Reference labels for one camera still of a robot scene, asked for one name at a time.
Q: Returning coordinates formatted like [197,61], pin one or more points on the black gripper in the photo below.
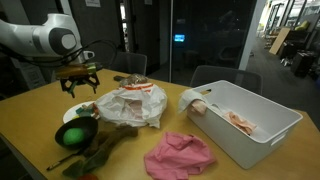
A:
[80,81]

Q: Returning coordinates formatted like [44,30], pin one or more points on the green apple toy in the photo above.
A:
[73,136]

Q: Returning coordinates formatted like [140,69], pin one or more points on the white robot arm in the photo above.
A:
[30,36]

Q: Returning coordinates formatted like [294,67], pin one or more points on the black bowl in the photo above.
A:
[90,125]

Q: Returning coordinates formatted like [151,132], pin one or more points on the orange wooden bead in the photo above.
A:
[95,108]

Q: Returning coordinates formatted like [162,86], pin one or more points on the teal block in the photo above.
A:
[85,111]

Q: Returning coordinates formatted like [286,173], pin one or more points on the white paper plate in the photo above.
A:
[70,114]

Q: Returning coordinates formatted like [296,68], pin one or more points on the yellow block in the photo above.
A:
[76,117]

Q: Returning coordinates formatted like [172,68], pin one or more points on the small black flat object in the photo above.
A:
[118,78]

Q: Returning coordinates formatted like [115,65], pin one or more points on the white plastic bag orange stripe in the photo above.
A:
[133,103]

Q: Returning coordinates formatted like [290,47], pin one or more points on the clear bag brown contents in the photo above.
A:
[135,80]

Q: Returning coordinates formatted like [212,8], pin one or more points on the grey office chair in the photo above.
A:
[230,75]
[130,63]

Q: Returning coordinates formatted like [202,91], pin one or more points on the olive green cloth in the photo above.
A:
[110,140]

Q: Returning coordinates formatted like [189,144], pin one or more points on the white paper sign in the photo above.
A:
[92,2]

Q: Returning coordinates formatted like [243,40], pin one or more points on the white cloth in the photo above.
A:
[188,98]

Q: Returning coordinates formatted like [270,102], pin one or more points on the blue lit screen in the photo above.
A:
[179,37]

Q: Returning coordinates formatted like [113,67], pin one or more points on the pink cloth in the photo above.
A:
[176,156]

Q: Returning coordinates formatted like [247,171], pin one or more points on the large peach cloth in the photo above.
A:
[240,122]

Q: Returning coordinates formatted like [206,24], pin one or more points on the white plastic bin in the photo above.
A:
[233,150]

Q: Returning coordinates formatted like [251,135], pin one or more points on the wooden board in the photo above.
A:
[279,40]

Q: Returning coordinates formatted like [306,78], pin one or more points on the black box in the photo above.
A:
[301,63]

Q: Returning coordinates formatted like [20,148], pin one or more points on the yellow-green chair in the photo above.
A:
[302,25]

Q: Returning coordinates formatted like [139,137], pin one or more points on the gold wrist camera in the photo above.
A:
[73,71]

